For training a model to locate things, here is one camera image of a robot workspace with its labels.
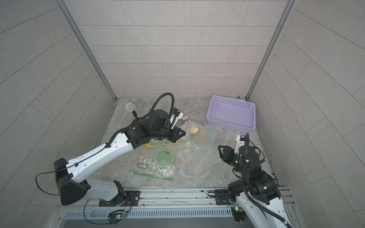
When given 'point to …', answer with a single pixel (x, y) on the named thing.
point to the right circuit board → (239, 214)
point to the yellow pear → (194, 130)
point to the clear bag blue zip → (200, 137)
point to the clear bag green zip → (161, 166)
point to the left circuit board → (115, 217)
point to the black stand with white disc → (130, 106)
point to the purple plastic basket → (236, 115)
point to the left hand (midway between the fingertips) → (188, 134)
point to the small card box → (180, 108)
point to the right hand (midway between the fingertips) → (217, 148)
